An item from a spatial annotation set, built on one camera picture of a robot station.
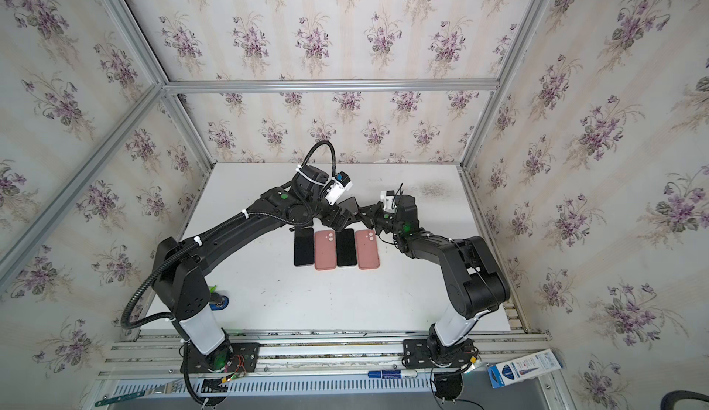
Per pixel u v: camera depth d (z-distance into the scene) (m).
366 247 0.95
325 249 0.93
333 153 0.71
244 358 0.72
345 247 0.93
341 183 0.72
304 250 0.93
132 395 0.68
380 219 0.80
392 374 0.70
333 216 0.72
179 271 0.43
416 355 0.73
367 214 0.79
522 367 0.71
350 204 0.92
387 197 0.87
